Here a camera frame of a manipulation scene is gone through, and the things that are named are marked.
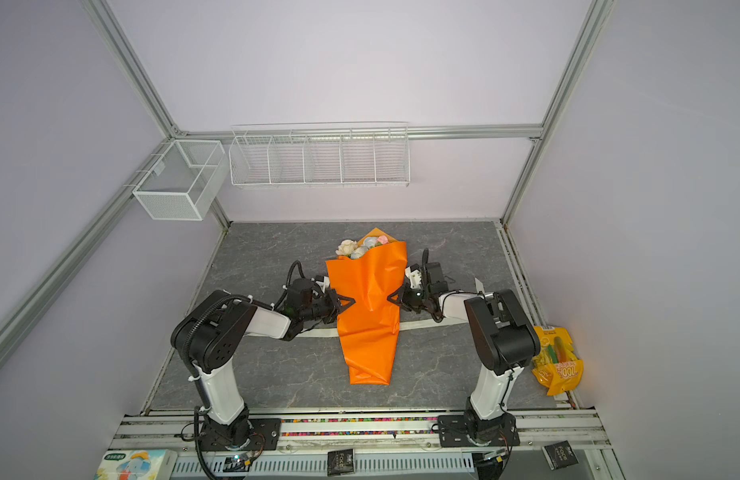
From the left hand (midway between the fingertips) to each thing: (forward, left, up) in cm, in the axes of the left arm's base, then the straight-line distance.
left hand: (357, 304), depth 92 cm
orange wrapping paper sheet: (-7, -3, -1) cm, 8 cm away
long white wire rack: (+44, +10, +25) cm, 51 cm away
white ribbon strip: (+7, -42, -6) cm, 43 cm away
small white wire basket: (+38, +55, +21) cm, 70 cm away
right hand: (+2, -10, -2) cm, 10 cm away
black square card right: (-42, -47, -3) cm, 63 cm away
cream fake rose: (+23, +4, 0) cm, 24 cm away
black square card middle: (-40, +5, -2) cm, 40 cm away
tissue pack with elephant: (-37, +49, +1) cm, 62 cm away
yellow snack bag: (-22, -54, -1) cm, 58 cm away
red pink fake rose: (+24, -10, +2) cm, 26 cm away
